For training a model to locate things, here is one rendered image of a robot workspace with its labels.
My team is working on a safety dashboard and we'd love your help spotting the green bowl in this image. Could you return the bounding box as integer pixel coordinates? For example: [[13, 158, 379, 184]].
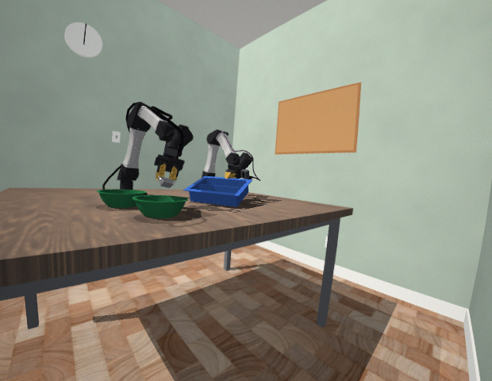
[[97, 189, 146, 208], [133, 195, 188, 218]]

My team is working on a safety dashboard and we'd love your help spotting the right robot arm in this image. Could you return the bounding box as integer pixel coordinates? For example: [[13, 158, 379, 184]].
[[117, 102, 193, 190]]

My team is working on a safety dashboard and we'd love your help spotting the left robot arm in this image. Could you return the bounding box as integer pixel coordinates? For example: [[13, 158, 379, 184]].
[[202, 129, 253, 179]]

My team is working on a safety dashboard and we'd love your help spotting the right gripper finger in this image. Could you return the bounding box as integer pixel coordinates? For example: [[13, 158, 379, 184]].
[[170, 167, 178, 180], [156, 164, 166, 180]]

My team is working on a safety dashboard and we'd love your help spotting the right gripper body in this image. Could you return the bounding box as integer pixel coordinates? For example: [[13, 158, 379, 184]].
[[154, 155, 184, 177]]

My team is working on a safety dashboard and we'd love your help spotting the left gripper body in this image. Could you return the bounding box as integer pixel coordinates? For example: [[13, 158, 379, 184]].
[[225, 164, 241, 179]]

